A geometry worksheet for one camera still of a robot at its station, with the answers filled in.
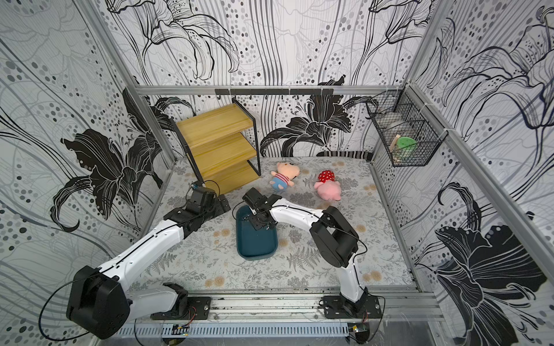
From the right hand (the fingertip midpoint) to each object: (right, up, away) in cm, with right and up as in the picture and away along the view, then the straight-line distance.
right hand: (261, 217), depth 92 cm
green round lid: (+55, +31, -13) cm, 65 cm away
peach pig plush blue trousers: (+11, +20, +11) cm, 26 cm away
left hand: (-15, +5, -7) cm, 17 cm away
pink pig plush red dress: (+31, +13, +8) cm, 34 cm away
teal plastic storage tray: (-3, -9, -10) cm, 14 cm away
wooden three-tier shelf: (-20, +32, +11) cm, 40 cm away
